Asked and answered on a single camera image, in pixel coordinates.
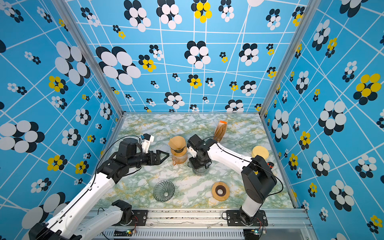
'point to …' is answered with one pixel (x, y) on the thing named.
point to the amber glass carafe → (179, 159)
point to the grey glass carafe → (200, 171)
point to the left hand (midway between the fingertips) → (164, 154)
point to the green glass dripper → (179, 150)
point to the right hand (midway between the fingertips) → (195, 165)
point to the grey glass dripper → (163, 190)
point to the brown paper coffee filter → (177, 142)
